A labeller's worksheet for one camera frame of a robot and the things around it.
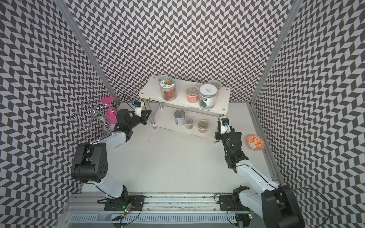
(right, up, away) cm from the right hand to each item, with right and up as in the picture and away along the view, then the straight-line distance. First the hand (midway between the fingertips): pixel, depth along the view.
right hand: (220, 123), depth 82 cm
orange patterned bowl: (+26, -13, +12) cm, 32 cm away
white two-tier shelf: (-21, +10, -5) cm, 23 cm away
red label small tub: (-9, -2, +10) cm, 13 cm away
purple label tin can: (-25, +5, +12) cm, 28 cm away
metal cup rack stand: (-70, +5, -6) cm, 71 cm away
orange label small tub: (-18, 0, +10) cm, 21 cm away
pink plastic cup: (-67, +7, +7) cm, 68 cm away
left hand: (-43, +8, +9) cm, 45 cm away
